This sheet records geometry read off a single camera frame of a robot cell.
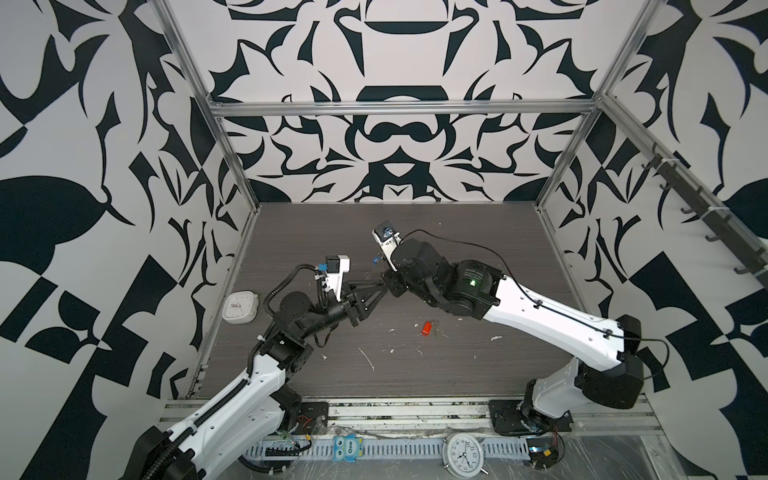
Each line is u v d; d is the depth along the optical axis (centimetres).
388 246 56
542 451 71
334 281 62
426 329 89
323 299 61
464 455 67
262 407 61
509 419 74
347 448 69
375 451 71
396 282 59
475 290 44
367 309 63
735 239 54
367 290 64
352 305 61
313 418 73
